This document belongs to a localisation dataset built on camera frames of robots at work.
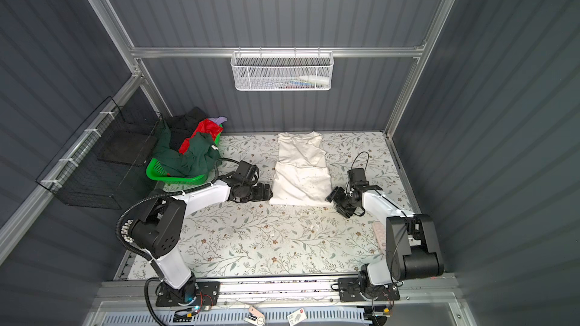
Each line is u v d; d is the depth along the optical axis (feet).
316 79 2.84
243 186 2.41
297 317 2.25
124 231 2.32
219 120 3.66
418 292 2.43
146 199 1.56
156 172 3.24
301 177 3.35
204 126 3.56
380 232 2.78
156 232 1.57
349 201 2.53
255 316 2.23
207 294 2.37
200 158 3.07
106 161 2.41
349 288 2.42
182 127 3.56
